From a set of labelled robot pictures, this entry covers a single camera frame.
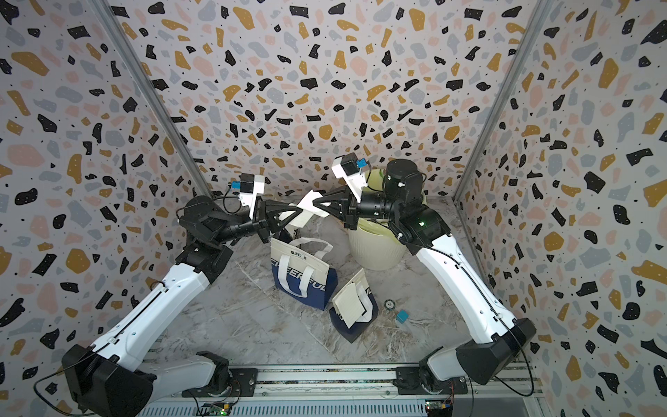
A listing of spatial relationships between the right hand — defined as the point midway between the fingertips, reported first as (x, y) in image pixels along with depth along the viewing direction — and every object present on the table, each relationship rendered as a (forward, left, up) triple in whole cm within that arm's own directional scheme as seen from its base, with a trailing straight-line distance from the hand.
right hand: (317, 204), depth 56 cm
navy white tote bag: (-1, +9, -27) cm, 28 cm away
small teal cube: (-6, -24, -46) cm, 52 cm away
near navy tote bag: (-8, -12, -32) cm, 35 cm away
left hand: (0, +4, -3) cm, 5 cm away
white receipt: (-12, -7, -25) cm, 28 cm away
